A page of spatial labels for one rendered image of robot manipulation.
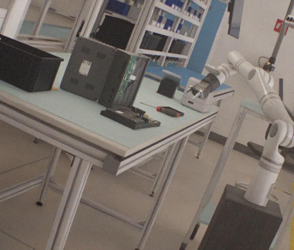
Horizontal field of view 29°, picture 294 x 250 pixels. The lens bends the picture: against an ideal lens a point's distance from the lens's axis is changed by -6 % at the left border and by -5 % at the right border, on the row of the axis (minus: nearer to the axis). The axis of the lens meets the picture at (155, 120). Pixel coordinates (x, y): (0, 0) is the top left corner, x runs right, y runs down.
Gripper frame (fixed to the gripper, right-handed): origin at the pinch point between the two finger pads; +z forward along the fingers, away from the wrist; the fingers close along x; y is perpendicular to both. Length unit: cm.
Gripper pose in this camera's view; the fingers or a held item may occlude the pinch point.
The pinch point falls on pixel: (187, 97)
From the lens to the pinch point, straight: 270.1
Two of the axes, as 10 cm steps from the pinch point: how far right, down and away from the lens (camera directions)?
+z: -6.9, 5.8, -4.4
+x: -7.0, -3.7, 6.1
